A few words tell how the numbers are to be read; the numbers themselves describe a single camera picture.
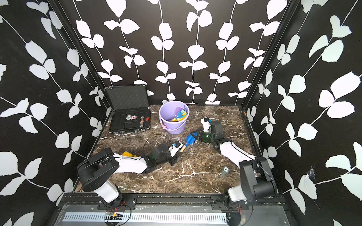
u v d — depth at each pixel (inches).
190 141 33.6
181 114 39.3
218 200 29.3
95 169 18.1
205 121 32.2
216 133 27.1
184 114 38.3
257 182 17.0
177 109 40.5
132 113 44.7
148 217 27.6
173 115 41.5
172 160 30.6
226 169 31.5
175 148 29.5
